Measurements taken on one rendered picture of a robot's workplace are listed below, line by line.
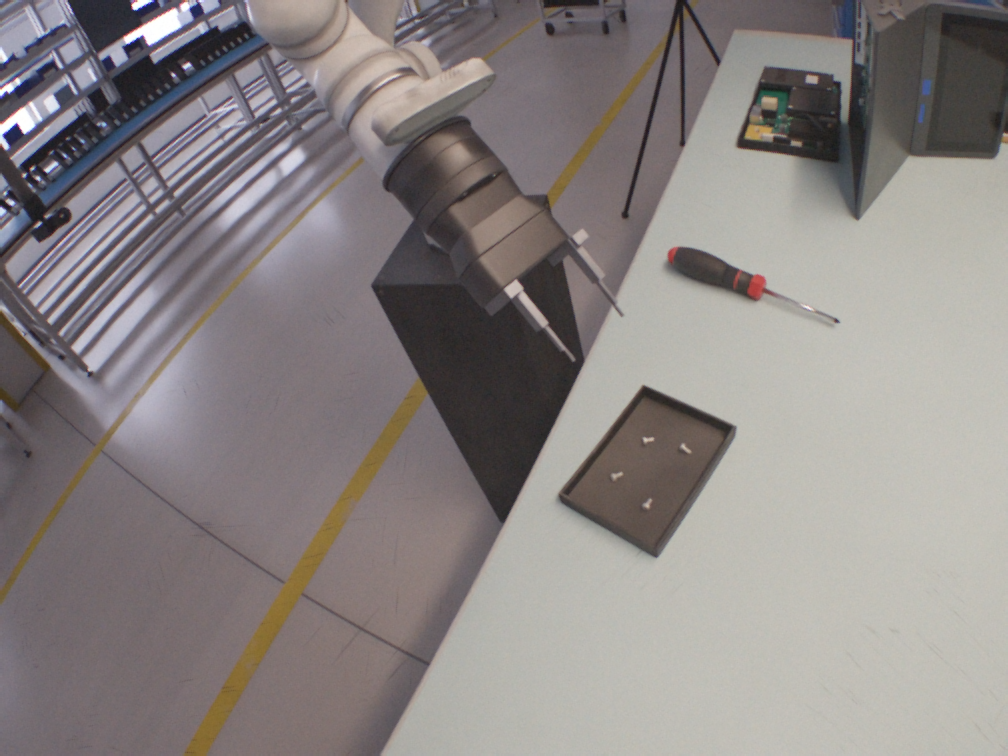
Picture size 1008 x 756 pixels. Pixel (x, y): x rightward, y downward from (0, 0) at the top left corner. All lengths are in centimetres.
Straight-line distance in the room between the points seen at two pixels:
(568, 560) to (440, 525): 124
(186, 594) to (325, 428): 76
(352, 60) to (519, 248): 18
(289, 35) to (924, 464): 56
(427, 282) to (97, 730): 185
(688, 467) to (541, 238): 19
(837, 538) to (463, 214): 33
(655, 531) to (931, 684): 21
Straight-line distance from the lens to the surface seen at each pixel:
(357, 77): 42
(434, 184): 38
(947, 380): 51
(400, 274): 91
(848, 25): 229
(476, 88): 38
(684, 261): 52
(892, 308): 55
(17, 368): 413
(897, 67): 64
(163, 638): 203
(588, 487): 40
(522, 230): 39
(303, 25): 45
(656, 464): 41
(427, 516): 164
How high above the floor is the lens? 135
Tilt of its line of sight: 47 degrees down
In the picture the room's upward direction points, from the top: 21 degrees counter-clockwise
